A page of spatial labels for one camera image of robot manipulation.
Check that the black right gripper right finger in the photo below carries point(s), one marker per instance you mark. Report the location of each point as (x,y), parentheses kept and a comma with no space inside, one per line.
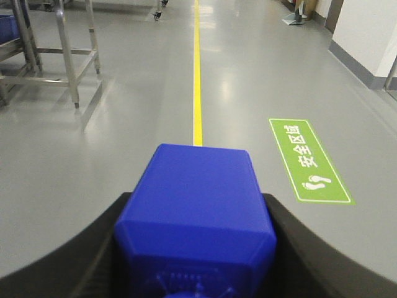
(325,270)

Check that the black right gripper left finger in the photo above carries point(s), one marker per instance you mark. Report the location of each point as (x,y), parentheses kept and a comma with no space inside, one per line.
(71,267)

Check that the blue plastic box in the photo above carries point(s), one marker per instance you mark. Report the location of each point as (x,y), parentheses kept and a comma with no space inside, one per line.
(195,201)

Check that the steel rack on castors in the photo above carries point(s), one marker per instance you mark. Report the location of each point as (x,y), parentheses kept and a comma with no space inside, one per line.
(26,37)
(158,15)

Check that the blue plastic bin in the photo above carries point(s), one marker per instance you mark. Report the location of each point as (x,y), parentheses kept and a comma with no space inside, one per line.
(7,28)

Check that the grey floor stand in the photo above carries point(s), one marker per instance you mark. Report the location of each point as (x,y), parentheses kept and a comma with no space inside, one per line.
(294,17)

